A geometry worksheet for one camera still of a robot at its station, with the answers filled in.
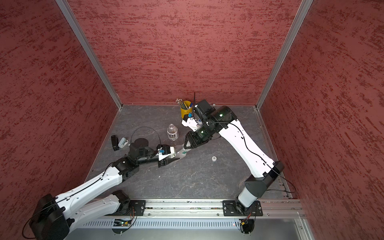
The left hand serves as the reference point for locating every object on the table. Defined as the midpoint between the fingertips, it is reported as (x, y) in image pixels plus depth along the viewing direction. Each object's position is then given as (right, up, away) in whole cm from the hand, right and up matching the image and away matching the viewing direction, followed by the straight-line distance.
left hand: (176, 154), depth 74 cm
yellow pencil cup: (+2, +23, +33) cm, 40 cm away
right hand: (+7, +4, -9) cm, 12 cm away
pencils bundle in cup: (0, +28, +28) cm, 40 cm away
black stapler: (-44, +2, +22) cm, 49 cm away
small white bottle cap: (+21, -7, +18) cm, 29 cm away
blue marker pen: (+6, +28, +33) cm, 44 cm away
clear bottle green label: (+5, +3, -9) cm, 11 cm away
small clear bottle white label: (-4, +10, +11) cm, 15 cm away
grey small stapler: (-38, +2, +21) cm, 44 cm away
